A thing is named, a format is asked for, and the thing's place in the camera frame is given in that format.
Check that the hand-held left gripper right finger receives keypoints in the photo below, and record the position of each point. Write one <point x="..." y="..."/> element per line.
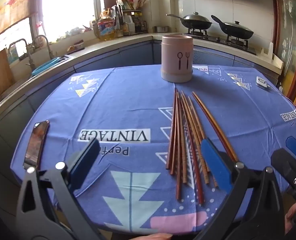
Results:
<point x="214" y="162"/>

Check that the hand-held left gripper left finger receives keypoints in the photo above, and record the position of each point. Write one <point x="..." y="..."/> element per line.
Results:
<point x="85" y="160"/>

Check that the bunch of wooden chopsticks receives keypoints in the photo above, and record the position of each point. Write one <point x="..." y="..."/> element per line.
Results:
<point x="175" y="130"/>

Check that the pink ceramic utensil holder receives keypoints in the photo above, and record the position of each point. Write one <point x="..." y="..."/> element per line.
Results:
<point x="173" y="60"/>

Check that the person's right hand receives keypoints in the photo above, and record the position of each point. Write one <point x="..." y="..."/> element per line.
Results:
<point x="292" y="215"/>

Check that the black smartphone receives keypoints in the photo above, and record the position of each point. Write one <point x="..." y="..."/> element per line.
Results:
<point x="35" y="145"/>

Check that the blue printed tablecloth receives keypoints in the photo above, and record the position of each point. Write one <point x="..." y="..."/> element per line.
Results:
<point x="128" y="100"/>

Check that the white remote device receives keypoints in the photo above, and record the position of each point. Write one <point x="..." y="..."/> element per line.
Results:
<point x="262" y="81"/>

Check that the blue plastic basin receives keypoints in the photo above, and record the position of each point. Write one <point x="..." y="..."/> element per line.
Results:
<point x="46" y="66"/>

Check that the stainless steel sink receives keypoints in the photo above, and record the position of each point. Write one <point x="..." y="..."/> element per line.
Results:
<point x="66" y="58"/>

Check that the kitchen counter with blue cabinets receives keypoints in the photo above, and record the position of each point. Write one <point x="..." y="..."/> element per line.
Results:
<point x="135" y="55"/>

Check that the wooden framed glass door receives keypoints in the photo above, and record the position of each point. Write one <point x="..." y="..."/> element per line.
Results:
<point x="290" y="30"/>

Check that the angular steel faucet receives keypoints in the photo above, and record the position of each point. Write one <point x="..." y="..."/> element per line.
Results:
<point x="29" y="55"/>

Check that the wooden cutting board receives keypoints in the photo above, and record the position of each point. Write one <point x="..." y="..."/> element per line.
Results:
<point x="0" y="75"/>

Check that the arched steel faucet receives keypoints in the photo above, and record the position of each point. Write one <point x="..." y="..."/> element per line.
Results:
<point x="47" y="45"/>

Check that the black gas stove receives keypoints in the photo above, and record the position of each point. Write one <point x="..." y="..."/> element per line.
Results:
<point x="213" y="40"/>

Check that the large cooking oil bottle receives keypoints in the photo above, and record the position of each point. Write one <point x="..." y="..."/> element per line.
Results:
<point x="105" y="30"/>

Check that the dark wok lid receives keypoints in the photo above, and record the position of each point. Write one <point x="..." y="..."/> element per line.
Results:
<point x="238" y="26"/>

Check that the white plastic jug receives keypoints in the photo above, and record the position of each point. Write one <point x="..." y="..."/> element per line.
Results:
<point x="128" y="26"/>

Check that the small metal container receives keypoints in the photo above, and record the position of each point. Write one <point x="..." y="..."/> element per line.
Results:
<point x="161" y="29"/>

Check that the metal spice rack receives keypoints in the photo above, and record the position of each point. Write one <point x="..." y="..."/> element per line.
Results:
<point x="134" y="25"/>

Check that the stainless steel wok lid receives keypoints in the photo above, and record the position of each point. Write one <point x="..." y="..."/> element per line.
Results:
<point x="196" y="18"/>

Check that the kitchen window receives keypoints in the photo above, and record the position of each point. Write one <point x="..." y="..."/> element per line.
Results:
<point x="68" y="5"/>

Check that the bunch of seasoning packets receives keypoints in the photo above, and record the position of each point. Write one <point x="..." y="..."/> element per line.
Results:
<point x="130" y="2"/>

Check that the printed window blind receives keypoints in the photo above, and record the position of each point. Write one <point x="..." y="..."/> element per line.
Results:
<point x="10" y="10"/>

